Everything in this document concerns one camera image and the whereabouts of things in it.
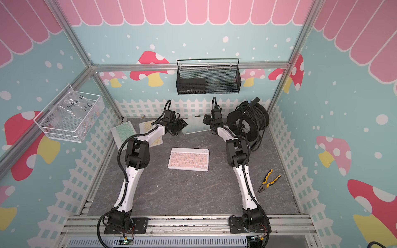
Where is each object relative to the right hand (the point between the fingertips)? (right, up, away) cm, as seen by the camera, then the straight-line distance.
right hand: (208, 116), depth 115 cm
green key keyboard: (-63, -12, -3) cm, 64 cm away
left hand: (-17, -8, -4) cm, 19 cm away
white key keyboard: (-10, -6, +5) cm, 13 cm away
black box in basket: (-10, +15, -26) cm, 32 cm away
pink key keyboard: (-13, -29, -19) cm, 36 cm away
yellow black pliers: (+31, -41, -29) cm, 59 cm away
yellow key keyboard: (-47, -8, 0) cm, 48 cm away
